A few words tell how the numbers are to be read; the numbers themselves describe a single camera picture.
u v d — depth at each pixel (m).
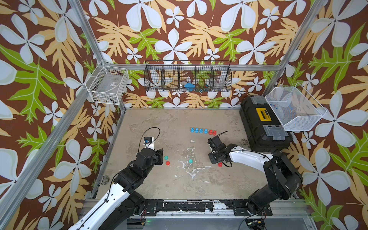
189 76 0.99
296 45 0.82
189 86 0.95
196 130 1.04
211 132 1.03
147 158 0.53
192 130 1.05
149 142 0.64
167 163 0.90
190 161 0.91
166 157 0.93
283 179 0.45
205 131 1.03
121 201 0.48
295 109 0.82
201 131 1.04
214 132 1.03
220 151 0.69
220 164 0.88
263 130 0.86
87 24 0.75
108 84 0.86
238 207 0.74
